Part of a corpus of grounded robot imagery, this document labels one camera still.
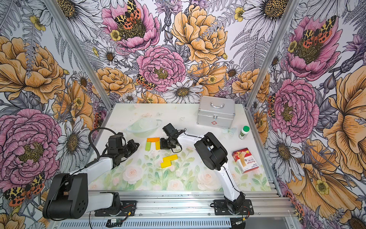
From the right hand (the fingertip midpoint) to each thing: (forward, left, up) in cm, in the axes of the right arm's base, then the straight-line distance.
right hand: (161, 149), depth 96 cm
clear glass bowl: (+20, +15, -1) cm, 25 cm away
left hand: (-1, +13, +5) cm, 14 cm away
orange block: (+9, +7, 0) cm, 11 cm away
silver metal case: (+22, -38, +12) cm, 45 cm away
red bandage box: (-10, -52, +3) cm, 53 cm away
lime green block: (+4, +9, -1) cm, 10 cm away
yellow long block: (-7, -4, 0) cm, 8 cm away
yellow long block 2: (-10, -4, 0) cm, 11 cm away
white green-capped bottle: (+8, -55, +6) cm, 56 cm away
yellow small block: (+4, +3, -1) cm, 5 cm away
